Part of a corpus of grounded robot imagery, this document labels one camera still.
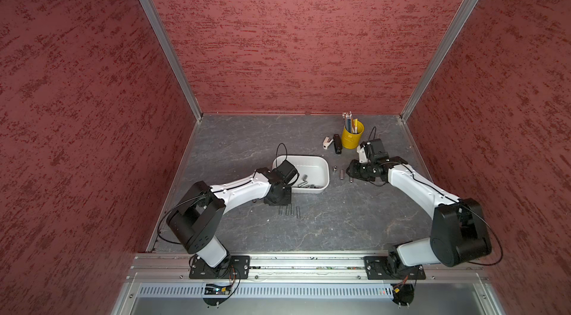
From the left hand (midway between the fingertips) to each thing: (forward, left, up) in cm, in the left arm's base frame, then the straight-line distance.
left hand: (282, 205), depth 86 cm
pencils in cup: (+35, -31, +11) cm, 47 cm away
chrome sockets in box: (+10, -9, -2) cm, 14 cm away
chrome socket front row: (-1, +1, -2) cm, 3 cm away
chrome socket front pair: (-1, -4, -2) cm, 5 cm away
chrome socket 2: (+15, -26, -2) cm, 30 cm away
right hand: (+11, -27, +5) cm, 30 cm away
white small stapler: (+32, -21, 0) cm, 38 cm away
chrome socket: (+18, -23, -1) cm, 29 cm away
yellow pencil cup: (+29, -31, +5) cm, 43 cm away
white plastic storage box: (+16, -14, -2) cm, 21 cm away
